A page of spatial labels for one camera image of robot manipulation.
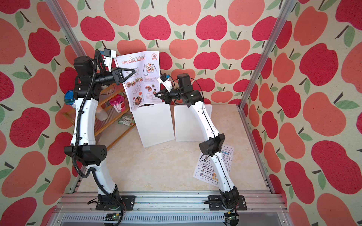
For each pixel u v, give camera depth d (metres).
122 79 0.62
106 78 0.59
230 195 0.64
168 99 0.71
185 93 0.65
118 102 0.90
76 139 0.48
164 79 0.68
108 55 0.57
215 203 0.74
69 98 0.71
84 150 0.48
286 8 0.70
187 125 0.91
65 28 0.76
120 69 0.62
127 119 1.08
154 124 0.84
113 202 0.67
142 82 0.72
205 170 0.86
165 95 0.70
